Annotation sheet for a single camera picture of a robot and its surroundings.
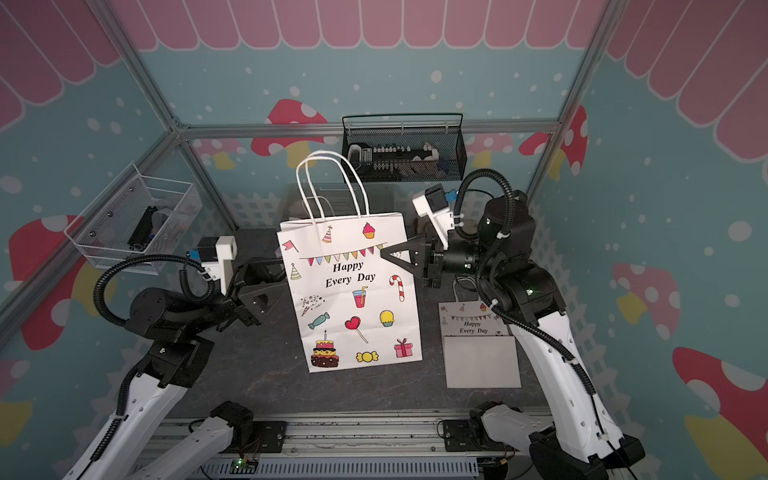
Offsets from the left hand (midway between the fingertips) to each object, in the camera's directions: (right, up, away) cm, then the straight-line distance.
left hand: (298, 281), depth 51 cm
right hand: (+15, +4, -2) cm, 16 cm away
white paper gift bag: (+41, -23, +34) cm, 58 cm away
